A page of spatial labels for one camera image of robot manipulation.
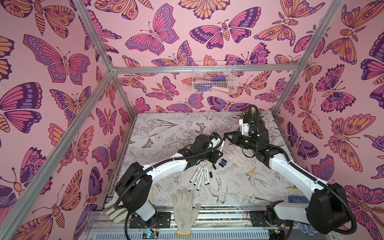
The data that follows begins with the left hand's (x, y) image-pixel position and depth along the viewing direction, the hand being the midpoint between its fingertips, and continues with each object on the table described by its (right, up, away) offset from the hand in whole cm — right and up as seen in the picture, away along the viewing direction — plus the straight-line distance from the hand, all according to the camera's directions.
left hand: (223, 153), depth 80 cm
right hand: (+1, +11, -1) cm, 11 cm away
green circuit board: (-38, -38, -8) cm, 54 cm away
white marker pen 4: (-12, -17, +5) cm, 22 cm away
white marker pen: (-1, +4, -2) cm, 5 cm away
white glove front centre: (-20, -29, -4) cm, 36 cm away
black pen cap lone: (-6, -14, +8) cm, 17 cm away
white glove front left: (-55, -30, -5) cm, 63 cm away
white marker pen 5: (-8, -13, +8) cm, 18 cm away
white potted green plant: (+9, +18, -5) cm, 21 cm away
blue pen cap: (+2, -8, +14) cm, 16 cm away
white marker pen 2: (-15, -13, +8) cm, 22 cm away
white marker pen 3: (-13, -15, +8) cm, 21 cm away
